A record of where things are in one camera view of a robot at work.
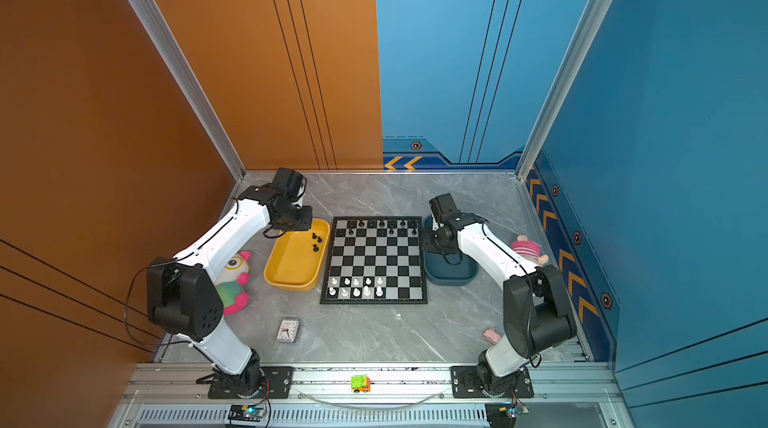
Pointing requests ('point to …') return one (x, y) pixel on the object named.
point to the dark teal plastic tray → (448, 269)
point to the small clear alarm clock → (288, 330)
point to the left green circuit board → (246, 413)
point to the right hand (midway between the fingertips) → (425, 244)
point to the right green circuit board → (502, 415)
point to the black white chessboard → (376, 260)
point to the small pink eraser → (492, 336)
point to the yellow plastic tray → (297, 258)
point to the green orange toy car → (360, 383)
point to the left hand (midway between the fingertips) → (307, 220)
